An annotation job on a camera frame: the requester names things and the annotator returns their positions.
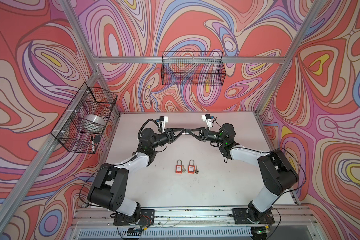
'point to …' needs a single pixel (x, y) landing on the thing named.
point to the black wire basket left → (80, 128)
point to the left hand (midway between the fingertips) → (185, 132)
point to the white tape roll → (93, 123)
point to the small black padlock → (187, 131)
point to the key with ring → (183, 170)
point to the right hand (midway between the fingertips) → (189, 135)
